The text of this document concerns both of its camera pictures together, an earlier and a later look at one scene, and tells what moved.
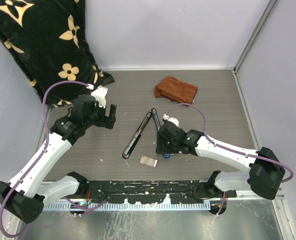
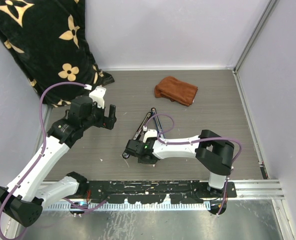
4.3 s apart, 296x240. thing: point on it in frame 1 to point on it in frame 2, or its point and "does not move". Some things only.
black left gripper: x=108 y=121 does not move
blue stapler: x=158 y=124 does not move
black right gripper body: x=166 y=146 to x=140 y=161
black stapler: x=132 y=143 does not move
